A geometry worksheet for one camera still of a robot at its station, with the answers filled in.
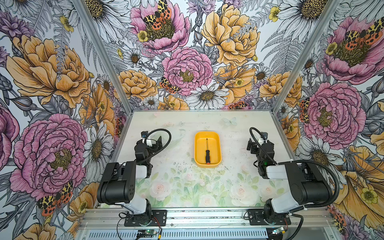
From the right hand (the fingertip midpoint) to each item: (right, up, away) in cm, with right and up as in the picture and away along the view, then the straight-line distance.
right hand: (258, 143), depth 94 cm
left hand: (-64, +2, 0) cm, 64 cm away
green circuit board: (-59, -39, -23) cm, 74 cm away
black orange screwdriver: (-31, -7, +3) cm, 32 cm away
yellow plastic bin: (-26, -3, +8) cm, 27 cm away
